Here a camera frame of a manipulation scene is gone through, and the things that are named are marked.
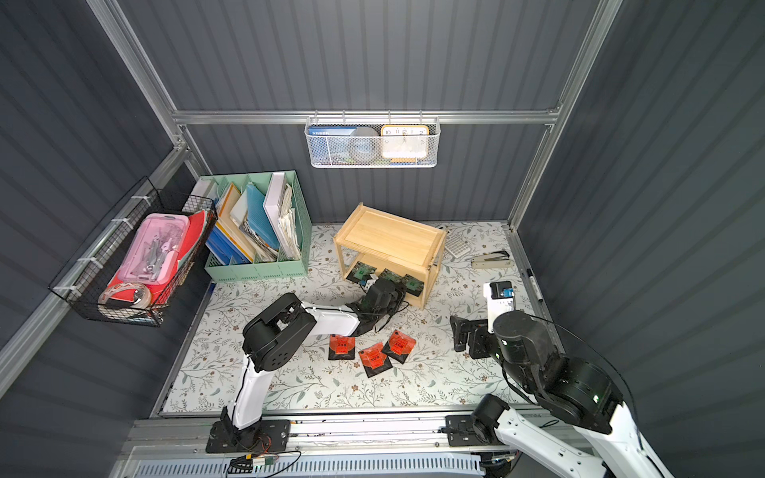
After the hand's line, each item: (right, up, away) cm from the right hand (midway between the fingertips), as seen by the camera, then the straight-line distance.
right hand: (476, 318), depth 62 cm
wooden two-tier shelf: (-22, +16, +25) cm, 37 cm away
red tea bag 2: (-15, -15, +27) cm, 34 cm away
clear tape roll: (-74, +3, +4) cm, 74 cm away
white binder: (-55, +28, +29) cm, 68 cm away
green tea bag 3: (-10, +3, +36) cm, 38 cm away
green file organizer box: (-70, +14, +37) cm, 81 cm away
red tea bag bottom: (-23, -18, +25) cm, 38 cm away
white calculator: (+7, +17, +50) cm, 53 cm away
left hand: (-11, +4, +32) cm, 34 cm away
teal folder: (-60, +25, +32) cm, 73 cm away
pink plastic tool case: (-76, +14, +10) cm, 78 cm away
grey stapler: (+23, +11, +50) cm, 56 cm away
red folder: (-78, +4, +5) cm, 79 cm away
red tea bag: (-33, -15, +26) cm, 45 cm away
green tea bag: (-29, +7, +41) cm, 51 cm away
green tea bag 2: (-19, +6, +40) cm, 45 cm away
